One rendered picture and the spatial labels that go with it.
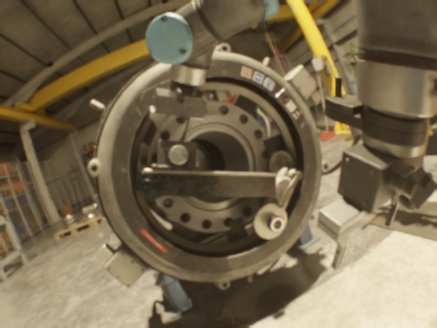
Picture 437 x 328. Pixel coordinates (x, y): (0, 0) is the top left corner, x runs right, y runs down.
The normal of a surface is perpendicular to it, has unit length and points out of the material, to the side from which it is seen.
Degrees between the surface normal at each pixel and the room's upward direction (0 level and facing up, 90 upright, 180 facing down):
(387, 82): 89
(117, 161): 90
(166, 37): 107
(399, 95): 94
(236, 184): 90
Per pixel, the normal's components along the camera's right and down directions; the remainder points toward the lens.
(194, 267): 0.26, 0.00
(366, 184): -0.91, 0.28
